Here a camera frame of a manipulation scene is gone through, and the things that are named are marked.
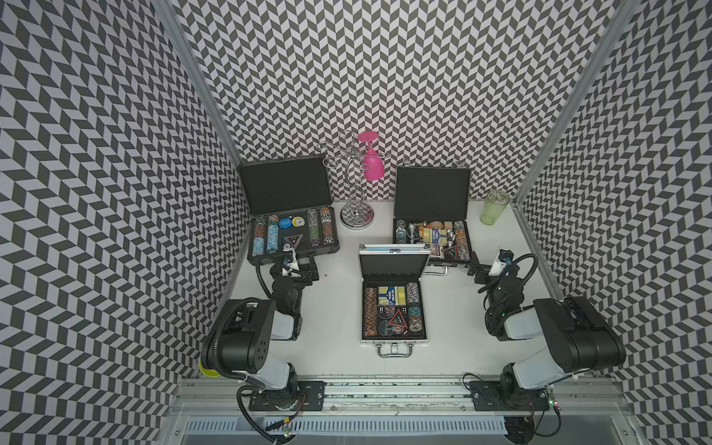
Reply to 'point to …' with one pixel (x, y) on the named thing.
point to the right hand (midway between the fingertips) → (487, 257)
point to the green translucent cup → (495, 204)
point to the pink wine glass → (374, 163)
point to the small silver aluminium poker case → (394, 297)
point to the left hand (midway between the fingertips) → (298, 257)
